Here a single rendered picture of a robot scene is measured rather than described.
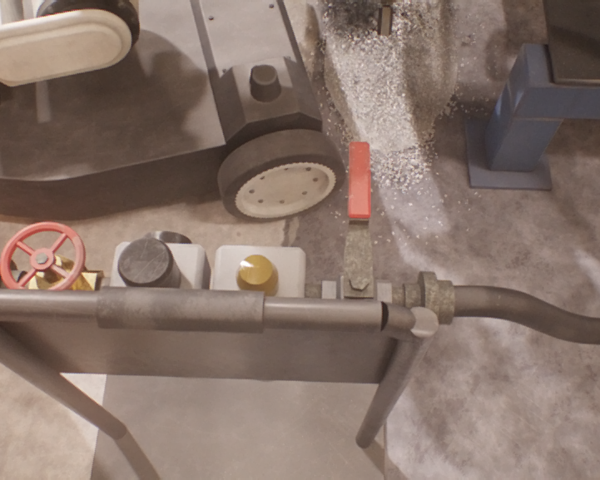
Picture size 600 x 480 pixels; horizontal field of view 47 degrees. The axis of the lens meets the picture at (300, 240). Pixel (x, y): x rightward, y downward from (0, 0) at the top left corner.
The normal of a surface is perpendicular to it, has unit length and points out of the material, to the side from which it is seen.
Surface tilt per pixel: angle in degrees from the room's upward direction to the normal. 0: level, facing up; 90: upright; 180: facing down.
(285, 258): 0
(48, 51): 90
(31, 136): 0
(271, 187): 90
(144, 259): 0
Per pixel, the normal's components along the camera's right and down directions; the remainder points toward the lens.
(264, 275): 0.22, -0.25
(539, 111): -0.04, 0.90
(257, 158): -0.39, -0.26
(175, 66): 0.00, -0.43
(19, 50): 0.25, 0.88
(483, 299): 0.00, -0.18
